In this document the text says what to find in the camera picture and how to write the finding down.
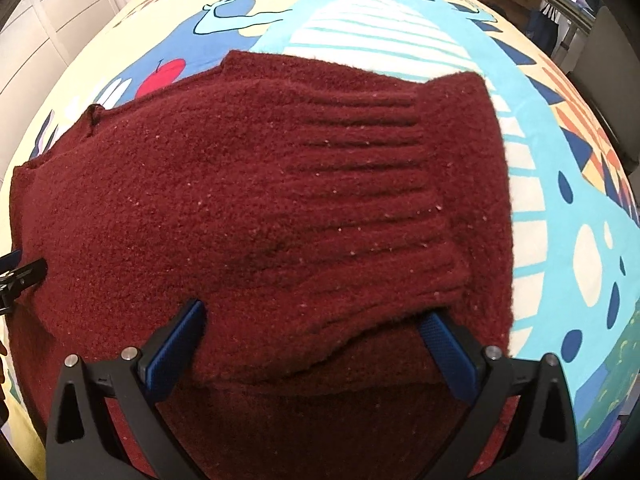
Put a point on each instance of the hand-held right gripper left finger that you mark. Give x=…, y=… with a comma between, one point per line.
x=175, y=355

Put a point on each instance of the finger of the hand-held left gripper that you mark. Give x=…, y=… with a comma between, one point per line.
x=27, y=272

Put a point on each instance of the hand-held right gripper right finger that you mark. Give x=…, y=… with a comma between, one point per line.
x=447, y=355

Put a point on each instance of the dark red knit sweater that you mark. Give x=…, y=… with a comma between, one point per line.
x=225, y=200

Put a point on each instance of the white wardrobe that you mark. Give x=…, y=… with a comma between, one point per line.
x=45, y=35

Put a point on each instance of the grey-green chair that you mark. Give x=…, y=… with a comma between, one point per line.
x=612, y=75

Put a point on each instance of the navy tote bag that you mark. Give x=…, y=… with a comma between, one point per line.
x=542, y=30

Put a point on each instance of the yellow dinosaur print bedsheet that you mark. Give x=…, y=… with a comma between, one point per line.
x=360, y=20

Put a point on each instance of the white desk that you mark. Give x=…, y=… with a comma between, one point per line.
x=575, y=2

